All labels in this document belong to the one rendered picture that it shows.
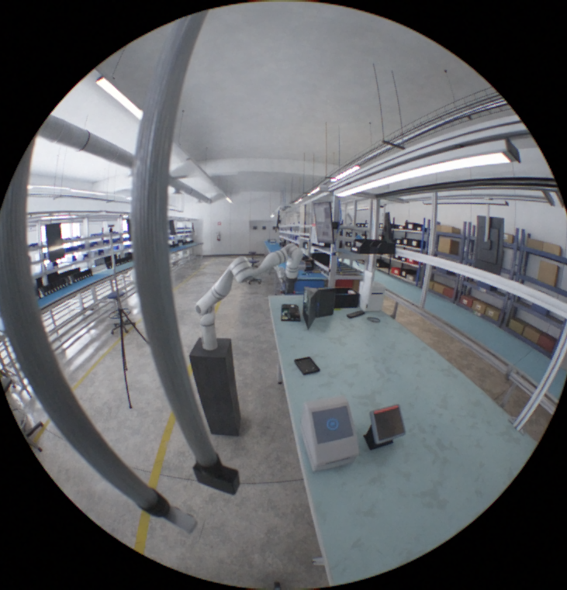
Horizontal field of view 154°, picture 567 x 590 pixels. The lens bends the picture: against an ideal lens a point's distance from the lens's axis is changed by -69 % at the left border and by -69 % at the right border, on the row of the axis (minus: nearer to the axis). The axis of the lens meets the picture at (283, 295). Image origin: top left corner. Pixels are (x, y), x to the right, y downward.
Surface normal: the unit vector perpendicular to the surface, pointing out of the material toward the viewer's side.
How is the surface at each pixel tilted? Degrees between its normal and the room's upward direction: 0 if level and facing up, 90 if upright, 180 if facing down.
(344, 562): 0
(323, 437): 30
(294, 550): 0
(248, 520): 0
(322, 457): 41
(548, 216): 90
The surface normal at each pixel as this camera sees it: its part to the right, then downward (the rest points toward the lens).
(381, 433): 0.08, -0.64
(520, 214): -0.99, 0.01
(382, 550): 0.03, -0.95
